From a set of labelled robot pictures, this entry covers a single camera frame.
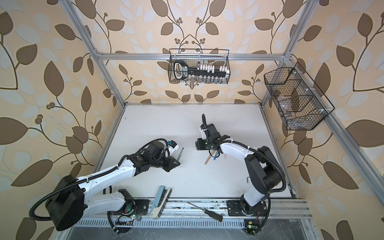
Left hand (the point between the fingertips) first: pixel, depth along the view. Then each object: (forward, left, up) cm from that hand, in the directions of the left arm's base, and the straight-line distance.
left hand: (180, 162), depth 80 cm
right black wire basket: (+22, -60, +25) cm, 69 cm away
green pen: (+4, 0, +2) cm, 4 cm away
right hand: (+12, -9, -3) cm, 15 cm away
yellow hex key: (-5, -38, -10) cm, 40 cm away
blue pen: (+10, -21, -11) cm, 25 cm away
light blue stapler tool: (-16, +8, -7) cm, 19 cm away
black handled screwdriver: (-22, -17, -9) cm, 30 cm away
